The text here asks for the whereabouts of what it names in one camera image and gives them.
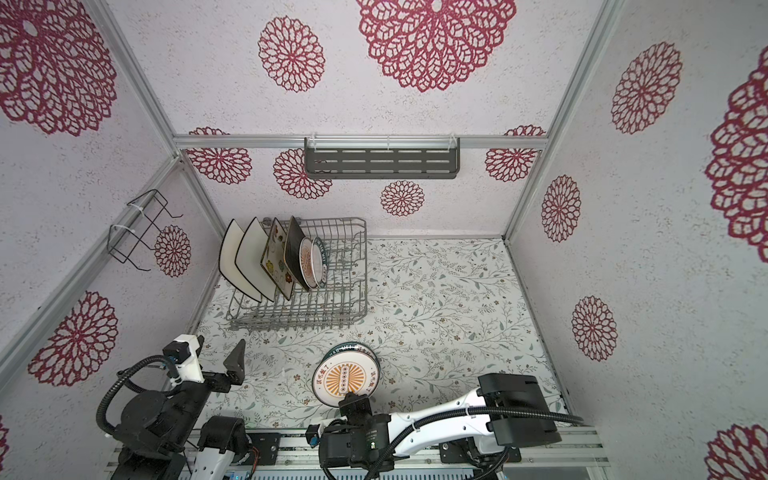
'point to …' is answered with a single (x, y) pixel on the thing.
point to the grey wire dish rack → (341, 299)
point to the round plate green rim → (352, 346)
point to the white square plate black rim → (227, 261)
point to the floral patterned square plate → (273, 260)
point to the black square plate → (292, 251)
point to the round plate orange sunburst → (344, 372)
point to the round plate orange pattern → (306, 262)
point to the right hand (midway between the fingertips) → (348, 392)
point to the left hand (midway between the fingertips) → (224, 345)
